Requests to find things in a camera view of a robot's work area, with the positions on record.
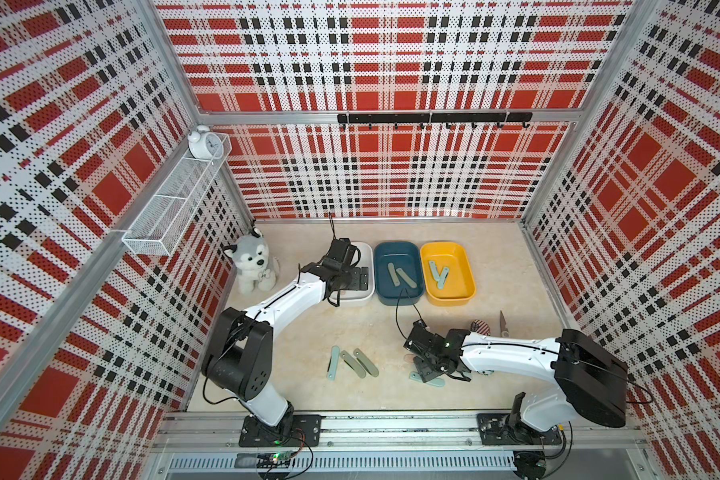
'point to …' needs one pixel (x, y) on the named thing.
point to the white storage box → (359, 297)
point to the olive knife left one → (358, 370)
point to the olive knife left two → (367, 364)
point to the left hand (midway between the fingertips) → (355, 276)
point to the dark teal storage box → (398, 273)
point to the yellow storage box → (459, 285)
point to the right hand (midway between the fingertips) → (436, 362)
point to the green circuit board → (275, 460)
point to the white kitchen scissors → (504, 332)
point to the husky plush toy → (254, 267)
